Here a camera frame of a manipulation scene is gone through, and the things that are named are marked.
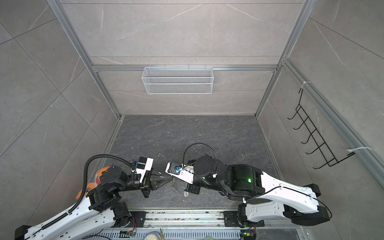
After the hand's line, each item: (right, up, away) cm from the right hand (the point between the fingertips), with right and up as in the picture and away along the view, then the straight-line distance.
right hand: (177, 170), depth 54 cm
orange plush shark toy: (-51, -16, +26) cm, 59 cm away
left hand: (-2, -2, -1) cm, 3 cm away
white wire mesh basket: (-5, +48, +47) cm, 67 cm away
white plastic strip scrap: (-17, -2, +44) cm, 47 cm away
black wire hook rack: (+62, +12, +14) cm, 65 cm away
